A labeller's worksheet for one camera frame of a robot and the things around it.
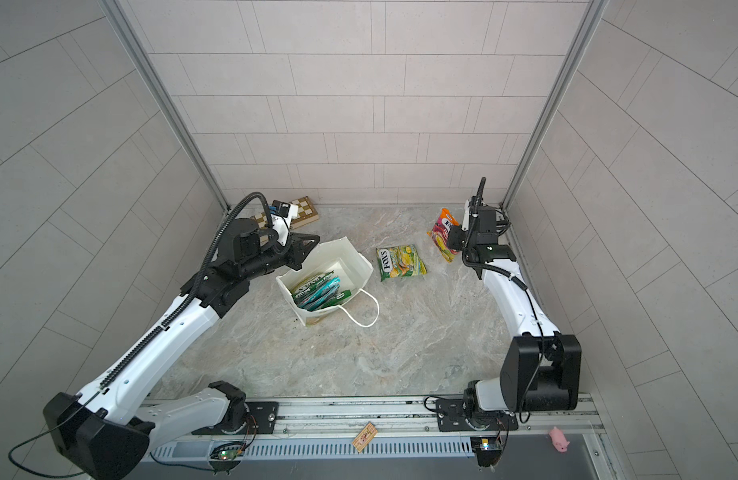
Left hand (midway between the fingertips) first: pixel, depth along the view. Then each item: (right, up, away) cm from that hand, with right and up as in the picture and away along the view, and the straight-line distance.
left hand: (325, 236), depth 68 cm
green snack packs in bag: (-4, -16, +13) cm, 21 cm away
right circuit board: (+38, -49, 0) cm, 62 cm away
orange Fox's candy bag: (+31, +1, +21) cm, 37 cm away
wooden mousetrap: (+9, -46, 0) cm, 47 cm away
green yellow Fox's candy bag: (+19, -9, +30) cm, 36 cm away
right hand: (+34, +2, +17) cm, 38 cm away
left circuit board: (-21, -49, -3) cm, 54 cm away
